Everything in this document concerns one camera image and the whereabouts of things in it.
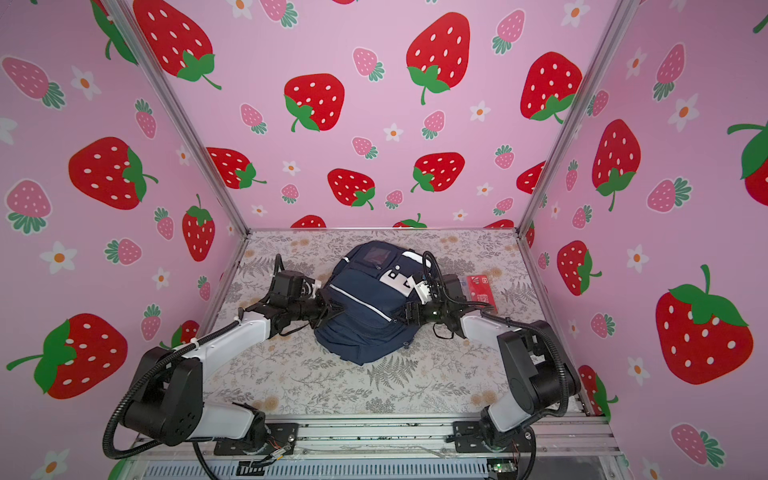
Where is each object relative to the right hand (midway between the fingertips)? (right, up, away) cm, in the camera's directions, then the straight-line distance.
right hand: (397, 312), depth 87 cm
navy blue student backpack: (-10, +8, +6) cm, 15 cm away
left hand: (-14, +3, -3) cm, 15 cm away
